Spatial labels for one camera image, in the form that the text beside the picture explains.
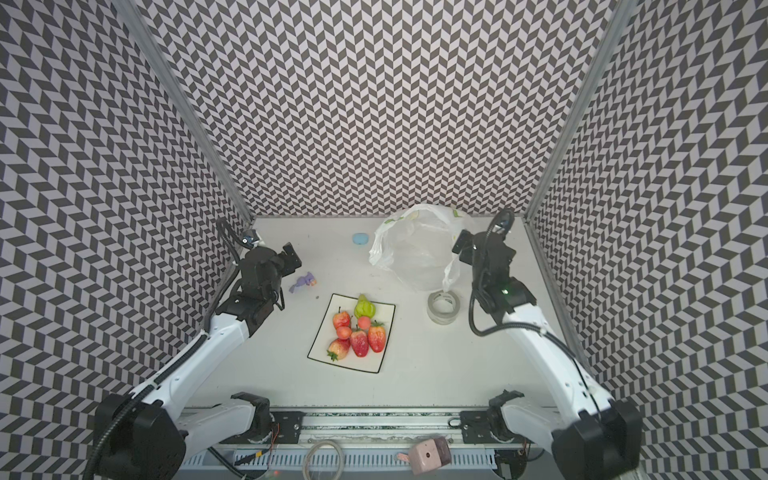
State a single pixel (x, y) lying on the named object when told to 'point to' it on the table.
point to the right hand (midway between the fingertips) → (479, 245)
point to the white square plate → (326, 334)
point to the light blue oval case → (360, 238)
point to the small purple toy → (302, 280)
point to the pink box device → (426, 455)
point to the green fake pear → (364, 308)
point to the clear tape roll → (442, 307)
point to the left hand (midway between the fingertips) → (278, 250)
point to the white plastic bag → (417, 242)
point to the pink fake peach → (364, 322)
